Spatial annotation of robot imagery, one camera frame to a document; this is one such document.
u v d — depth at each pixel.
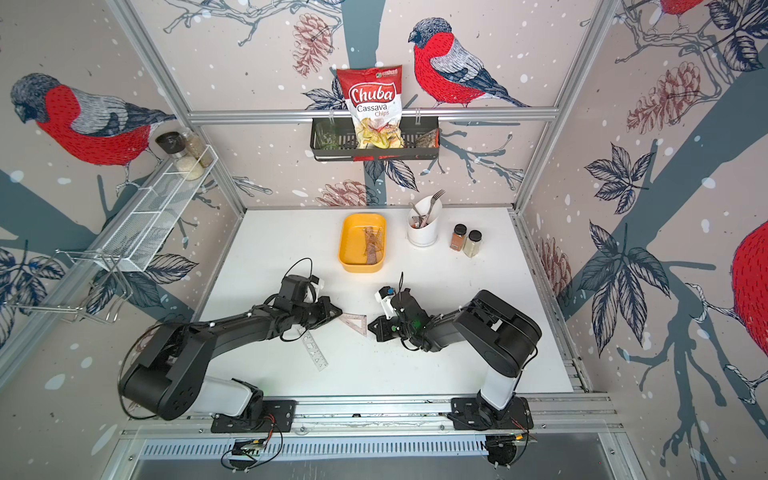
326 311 0.79
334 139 0.92
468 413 0.73
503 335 0.48
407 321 0.72
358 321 0.90
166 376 0.43
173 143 0.78
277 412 0.74
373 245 1.08
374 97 0.81
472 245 1.00
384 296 0.83
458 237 1.02
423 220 1.06
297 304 0.73
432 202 1.01
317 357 0.83
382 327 0.79
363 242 1.09
